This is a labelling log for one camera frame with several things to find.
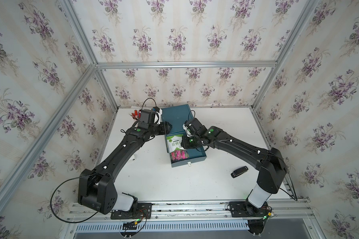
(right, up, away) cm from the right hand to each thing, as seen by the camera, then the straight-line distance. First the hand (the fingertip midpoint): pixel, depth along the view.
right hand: (182, 145), depth 81 cm
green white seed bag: (-3, -4, -3) cm, 5 cm away
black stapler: (+32, -15, +1) cm, 35 cm away
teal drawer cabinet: (-3, +16, +4) cm, 17 cm away
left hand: (-7, +9, +1) cm, 12 cm away
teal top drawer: (+7, -5, -3) cm, 9 cm away
